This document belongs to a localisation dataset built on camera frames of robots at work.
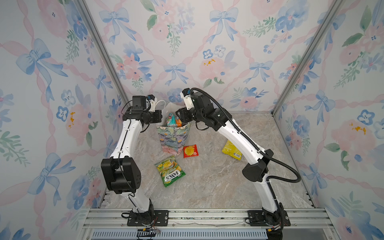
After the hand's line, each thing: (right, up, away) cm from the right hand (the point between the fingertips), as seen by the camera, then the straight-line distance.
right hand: (179, 110), depth 75 cm
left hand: (-11, -1, +10) cm, 15 cm away
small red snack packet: (+5, -24, +22) cm, 33 cm away
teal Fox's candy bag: (-5, -5, +9) cm, 11 cm away
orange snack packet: (-2, -6, +12) cm, 14 cm away
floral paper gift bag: (-4, -15, +9) cm, 18 cm away
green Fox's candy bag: (-6, -34, +12) cm, 37 cm away
